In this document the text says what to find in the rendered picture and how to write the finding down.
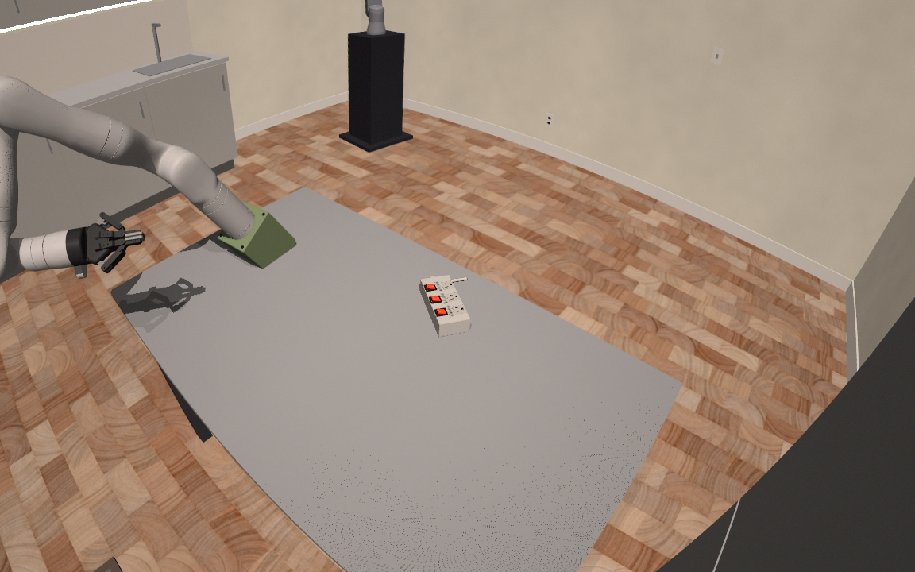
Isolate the beige power strip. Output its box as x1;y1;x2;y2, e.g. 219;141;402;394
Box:
420;275;470;337

